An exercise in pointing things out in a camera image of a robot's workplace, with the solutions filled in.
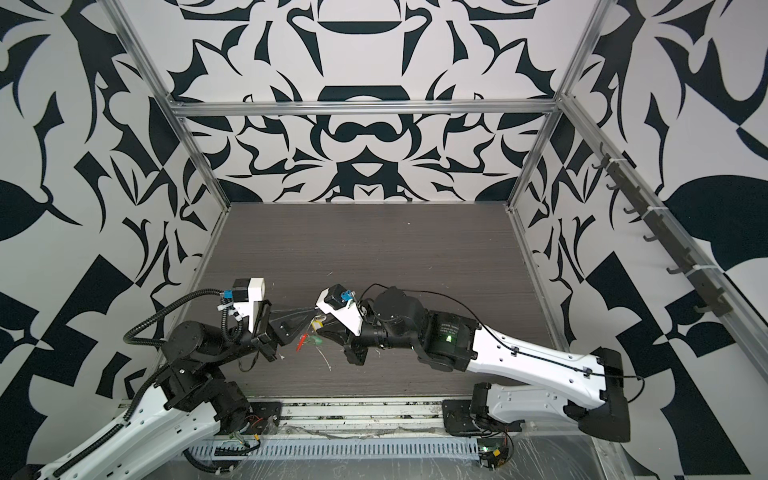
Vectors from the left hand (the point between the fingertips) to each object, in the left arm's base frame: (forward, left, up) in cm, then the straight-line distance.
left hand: (314, 308), depth 53 cm
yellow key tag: (-1, 0, -5) cm, 5 cm away
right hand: (-2, 0, -6) cm, 6 cm away
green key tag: (0, +2, -15) cm, 15 cm away
